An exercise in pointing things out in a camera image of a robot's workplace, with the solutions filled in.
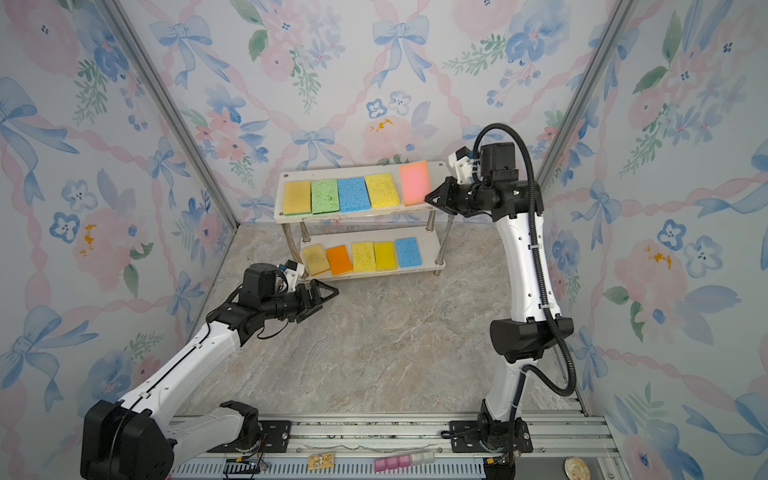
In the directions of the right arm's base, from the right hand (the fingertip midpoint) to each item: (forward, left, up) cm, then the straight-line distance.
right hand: (427, 196), depth 71 cm
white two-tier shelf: (+17, -6, -35) cm, 39 cm away
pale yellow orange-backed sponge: (+4, +34, -30) cm, 45 cm away
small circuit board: (-50, +25, -39) cm, 68 cm away
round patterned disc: (-50, -35, -40) cm, 73 cm away
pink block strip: (-49, +5, -37) cm, 62 cm away
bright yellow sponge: (+8, +11, -32) cm, 35 cm away
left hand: (-16, +24, -20) cm, 35 cm away
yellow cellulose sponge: (+7, +18, -31) cm, 37 cm away
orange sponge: (+5, +26, -31) cm, 41 cm away
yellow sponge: (+8, +11, -4) cm, 14 cm away
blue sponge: (+9, +3, -33) cm, 34 cm away
